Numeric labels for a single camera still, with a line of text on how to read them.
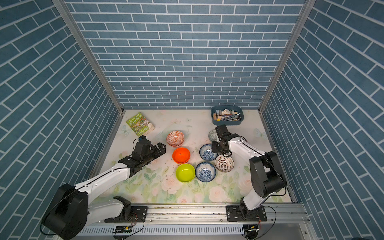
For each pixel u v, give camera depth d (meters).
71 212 0.40
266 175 0.46
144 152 0.67
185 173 0.87
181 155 0.92
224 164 0.90
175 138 0.99
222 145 0.68
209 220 0.74
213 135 1.03
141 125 1.08
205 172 0.87
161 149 0.79
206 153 0.95
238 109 1.17
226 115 1.15
